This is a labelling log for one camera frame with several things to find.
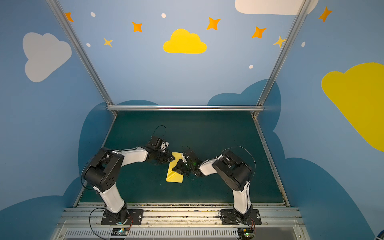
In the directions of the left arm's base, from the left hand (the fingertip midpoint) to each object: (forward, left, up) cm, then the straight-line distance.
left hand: (175, 159), depth 94 cm
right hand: (-6, +2, 0) cm, 7 cm away
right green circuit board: (-38, -37, -3) cm, 53 cm away
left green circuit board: (-38, +24, -3) cm, 45 cm away
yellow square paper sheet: (-10, +1, -2) cm, 10 cm away
